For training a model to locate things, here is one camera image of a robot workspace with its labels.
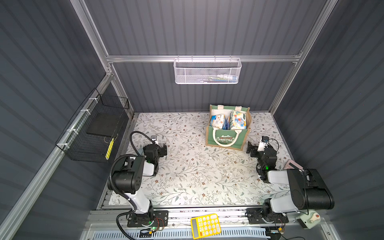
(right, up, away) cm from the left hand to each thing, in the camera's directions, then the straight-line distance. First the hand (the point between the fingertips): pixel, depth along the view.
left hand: (157, 144), depth 96 cm
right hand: (+64, +2, -6) cm, 64 cm away
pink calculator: (+81, -13, -5) cm, 83 cm away
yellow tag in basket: (-15, +1, -28) cm, 32 cm away
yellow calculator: (+29, -36, -25) cm, 53 cm away
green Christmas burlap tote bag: (+47, +4, -6) cm, 48 cm away
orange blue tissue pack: (+40, +15, -5) cm, 43 cm away
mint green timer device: (+77, -31, -28) cm, 88 cm away
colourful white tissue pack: (+50, +16, -9) cm, 53 cm away
